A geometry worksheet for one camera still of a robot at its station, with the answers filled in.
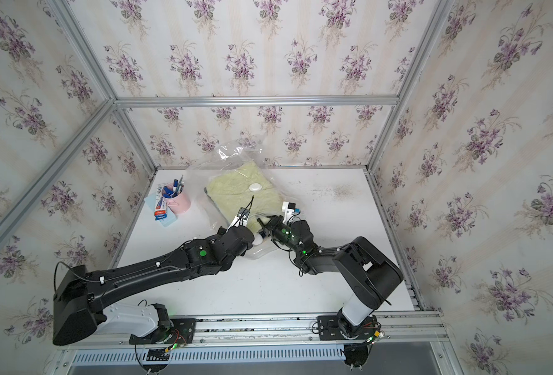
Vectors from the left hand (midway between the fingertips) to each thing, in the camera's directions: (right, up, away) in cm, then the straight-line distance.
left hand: (243, 231), depth 78 cm
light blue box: (-39, +6, +21) cm, 45 cm away
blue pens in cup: (-32, +15, +20) cm, 40 cm away
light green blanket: (-2, +16, +18) cm, 24 cm away
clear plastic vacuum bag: (-12, +32, +37) cm, 51 cm away
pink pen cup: (-30, +10, +18) cm, 36 cm away
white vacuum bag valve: (+3, +15, +17) cm, 23 cm away
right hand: (+5, +5, 0) cm, 7 cm away
